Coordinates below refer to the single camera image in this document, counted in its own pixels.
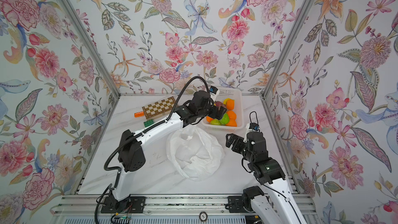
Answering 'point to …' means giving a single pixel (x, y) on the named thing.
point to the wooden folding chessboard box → (160, 108)
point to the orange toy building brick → (139, 114)
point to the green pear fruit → (215, 122)
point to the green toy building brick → (148, 123)
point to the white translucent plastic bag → (196, 154)
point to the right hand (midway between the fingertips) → (233, 137)
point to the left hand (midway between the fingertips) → (222, 108)
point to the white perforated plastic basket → (236, 94)
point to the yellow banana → (225, 100)
